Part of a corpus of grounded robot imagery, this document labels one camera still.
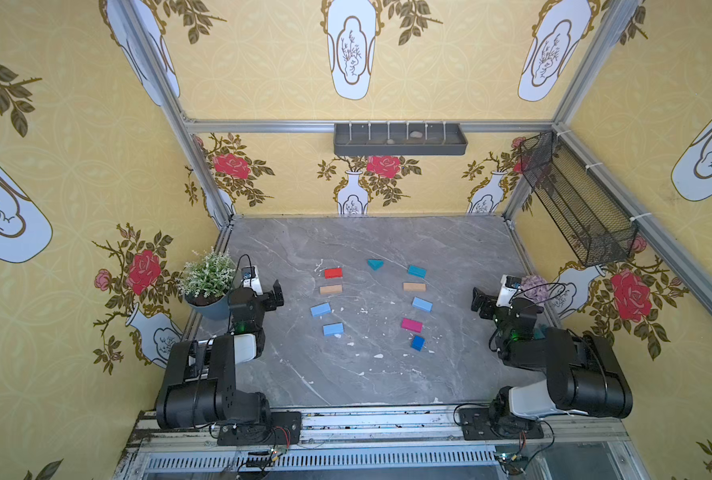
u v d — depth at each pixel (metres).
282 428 0.73
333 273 1.04
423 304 0.96
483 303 0.84
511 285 0.79
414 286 1.01
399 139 0.92
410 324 0.93
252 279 0.78
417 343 0.88
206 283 0.81
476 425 0.74
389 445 0.72
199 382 0.43
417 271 1.03
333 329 0.91
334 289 1.00
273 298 0.84
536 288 0.88
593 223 0.82
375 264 1.06
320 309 0.94
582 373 0.46
